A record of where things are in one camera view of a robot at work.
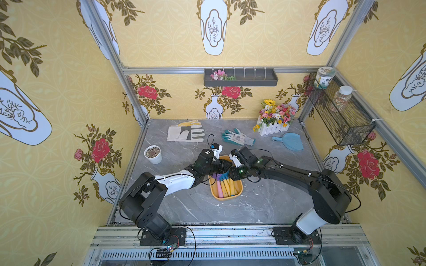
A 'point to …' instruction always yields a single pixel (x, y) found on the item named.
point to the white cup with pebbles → (153, 153)
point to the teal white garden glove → (236, 137)
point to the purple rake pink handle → (218, 177)
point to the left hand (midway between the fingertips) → (226, 161)
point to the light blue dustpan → (291, 141)
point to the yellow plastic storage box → (213, 187)
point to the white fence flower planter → (274, 118)
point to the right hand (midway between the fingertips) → (233, 171)
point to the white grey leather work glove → (190, 131)
